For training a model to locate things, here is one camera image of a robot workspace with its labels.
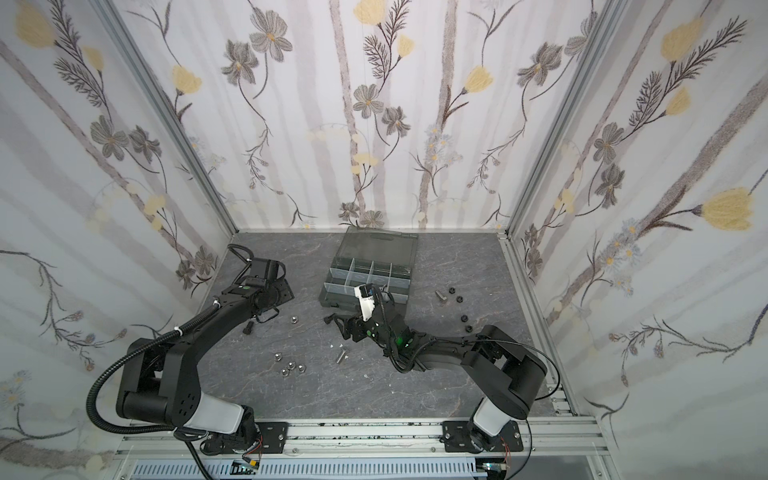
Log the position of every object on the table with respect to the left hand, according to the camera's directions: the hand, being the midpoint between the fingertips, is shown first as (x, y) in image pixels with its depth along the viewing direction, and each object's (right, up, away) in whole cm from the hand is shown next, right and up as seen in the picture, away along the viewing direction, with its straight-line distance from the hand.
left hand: (279, 284), depth 91 cm
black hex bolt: (+14, -12, +4) cm, 19 cm away
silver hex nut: (+3, -12, +4) cm, 13 cm away
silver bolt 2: (+53, -5, +9) cm, 54 cm away
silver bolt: (+20, -21, -3) cm, 29 cm away
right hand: (+20, -5, -11) cm, 23 cm away
